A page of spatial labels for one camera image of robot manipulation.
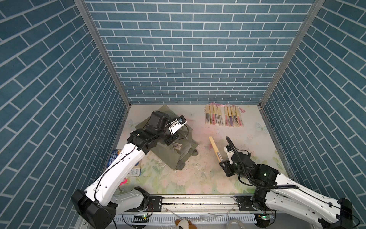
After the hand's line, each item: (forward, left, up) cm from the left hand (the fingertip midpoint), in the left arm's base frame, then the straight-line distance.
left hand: (179, 129), depth 73 cm
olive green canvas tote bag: (-6, +3, -18) cm, 19 cm away
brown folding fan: (+36, -27, -25) cm, 51 cm away
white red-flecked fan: (+25, -41, -24) cm, 54 cm away
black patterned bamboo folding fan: (+34, -21, -26) cm, 48 cm away
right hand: (-13, -23, -15) cm, 30 cm away
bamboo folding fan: (+37, -32, -25) cm, 55 cm away
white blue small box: (-12, +26, -26) cm, 39 cm away
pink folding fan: (+32, -25, -25) cm, 48 cm away
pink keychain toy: (-18, +32, -27) cm, 45 cm away
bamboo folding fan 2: (+33, -36, -25) cm, 55 cm away
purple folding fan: (+38, -40, -24) cm, 60 cm away
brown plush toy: (-37, -3, -24) cm, 45 cm away
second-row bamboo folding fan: (+4, +2, -24) cm, 25 cm away
